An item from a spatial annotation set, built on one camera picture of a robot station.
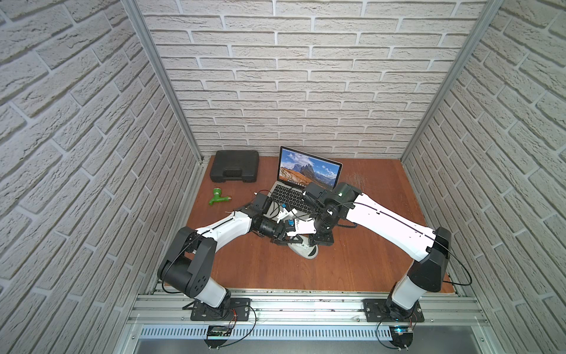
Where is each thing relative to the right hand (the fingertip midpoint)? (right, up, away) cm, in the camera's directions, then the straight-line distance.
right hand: (315, 237), depth 73 cm
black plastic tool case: (-38, +27, +40) cm, 62 cm away
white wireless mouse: (-4, -3, -1) cm, 5 cm away
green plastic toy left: (-44, +11, +30) cm, 54 cm away
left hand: (-5, -2, +1) cm, 6 cm away
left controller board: (-33, -32, -2) cm, 46 cm away
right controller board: (+28, -32, -2) cm, 43 cm away
